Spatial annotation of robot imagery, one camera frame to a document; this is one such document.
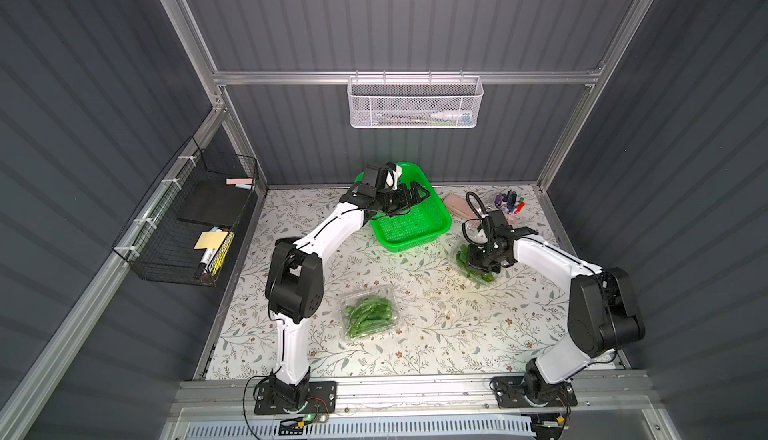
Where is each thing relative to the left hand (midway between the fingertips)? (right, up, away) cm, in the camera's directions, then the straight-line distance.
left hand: (421, 197), depth 86 cm
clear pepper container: (-11, -29, +5) cm, 31 cm away
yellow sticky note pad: (-53, -11, -15) cm, 56 cm away
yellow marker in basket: (-44, -14, -25) cm, 53 cm away
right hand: (+16, -20, +5) cm, 26 cm away
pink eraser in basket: (-52, +5, -2) cm, 53 cm away
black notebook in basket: (-56, -2, -7) cm, 57 cm away
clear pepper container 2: (+12, -17, +15) cm, 26 cm away
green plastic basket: (+3, -8, +23) cm, 24 cm away
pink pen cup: (+31, -2, +13) cm, 34 cm away
